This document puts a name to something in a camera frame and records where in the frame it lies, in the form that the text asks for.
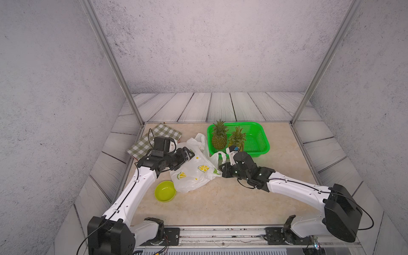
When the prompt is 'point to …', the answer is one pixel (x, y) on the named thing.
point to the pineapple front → (237, 138)
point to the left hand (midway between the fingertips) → (193, 157)
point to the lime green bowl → (165, 191)
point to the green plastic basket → (256, 141)
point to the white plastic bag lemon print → (202, 168)
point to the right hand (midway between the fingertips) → (219, 167)
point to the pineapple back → (219, 137)
